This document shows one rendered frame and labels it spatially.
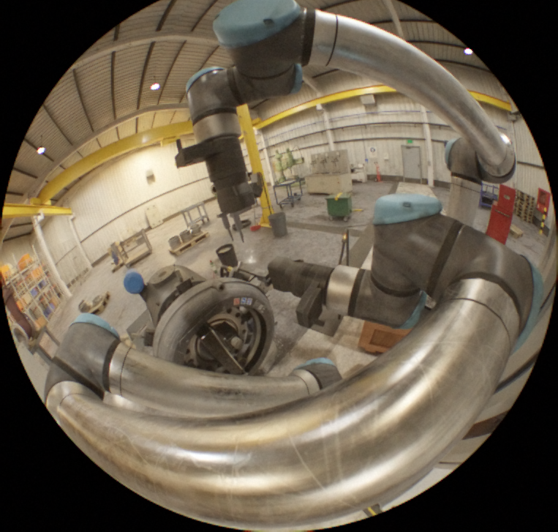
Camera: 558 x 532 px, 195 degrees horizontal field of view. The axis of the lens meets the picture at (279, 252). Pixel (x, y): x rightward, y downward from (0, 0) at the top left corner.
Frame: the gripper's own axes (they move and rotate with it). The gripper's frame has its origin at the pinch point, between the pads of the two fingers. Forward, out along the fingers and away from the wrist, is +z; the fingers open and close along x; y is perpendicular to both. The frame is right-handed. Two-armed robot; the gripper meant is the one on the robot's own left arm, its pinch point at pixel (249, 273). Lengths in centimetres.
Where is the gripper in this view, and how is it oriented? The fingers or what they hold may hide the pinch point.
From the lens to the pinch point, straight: 41.3
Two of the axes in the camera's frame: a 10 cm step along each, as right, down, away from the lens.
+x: -2.1, -8.5, -4.7
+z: -7.9, -1.4, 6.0
